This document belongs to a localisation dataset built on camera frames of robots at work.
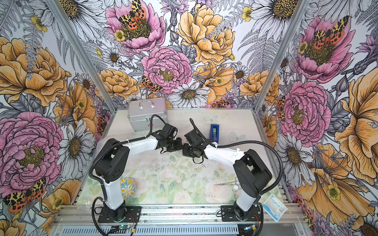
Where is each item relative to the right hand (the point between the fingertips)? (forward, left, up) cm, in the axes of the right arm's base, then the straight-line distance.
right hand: (184, 155), depth 88 cm
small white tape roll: (-18, -26, -3) cm, 32 cm away
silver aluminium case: (+29, +29, +9) cm, 42 cm away
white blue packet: (-27, -45, -8) cm, 54 cm away
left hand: (+5, +2, -3) cm, 6 cm away
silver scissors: (-14, -26, -8) cm, 30 cm away
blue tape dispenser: (+16, -20, -1) cm, 26 cm away
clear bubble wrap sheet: (-10, +12, -7) cm, 18 cm away
